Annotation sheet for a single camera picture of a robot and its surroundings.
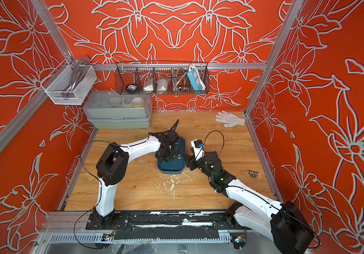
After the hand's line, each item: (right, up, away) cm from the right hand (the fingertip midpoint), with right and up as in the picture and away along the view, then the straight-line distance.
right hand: (183, 151), depth 77 cm
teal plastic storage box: (-3, -10, +13) cm, 17 cm away
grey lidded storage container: (-46, +24, +26) cm, 58 cm away
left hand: (-8, -6, +17) cm, 20 cm away
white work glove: (+37, +17, +37) cm, 55 cm away
